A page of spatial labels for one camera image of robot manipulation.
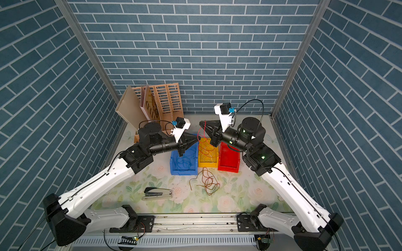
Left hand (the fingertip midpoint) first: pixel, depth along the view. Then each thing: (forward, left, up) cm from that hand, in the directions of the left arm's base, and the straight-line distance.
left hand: (203, 140), depth 63 cm
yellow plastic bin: (+8, -2, -34) cm, 35 cm away
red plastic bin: (+8, -15, -28) cm, 33 cm away
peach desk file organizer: (+50, +26, -20) cm, 60 cm away
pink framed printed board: (+32, +33, -10) cm, 47 cm away
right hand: (+1, 0, +9) cm, 9 cm away
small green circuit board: (-31, -30, -35) cm, 55 cm away
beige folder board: (+35, +47, -16) cm, 60 cm away
